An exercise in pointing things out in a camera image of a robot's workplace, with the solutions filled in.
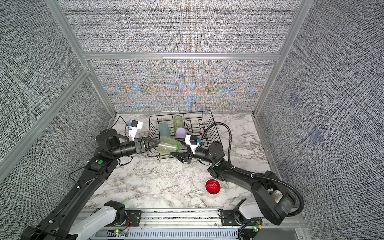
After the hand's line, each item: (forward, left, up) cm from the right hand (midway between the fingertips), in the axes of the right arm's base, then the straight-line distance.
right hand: (174, 145), depth 68 cm
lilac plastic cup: (+17, -1, -13) cm, 22 cm away
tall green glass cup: (+26, +1, -14) cm, 30 cm away
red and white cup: (-9, -19, -27) cm, 34 cm away
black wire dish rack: (+38, -11, -27) cm, 48 cm away
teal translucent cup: (+25, +11, -20) cm, 34 cm away
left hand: (-1, +6, +4) cm, 7 cm away
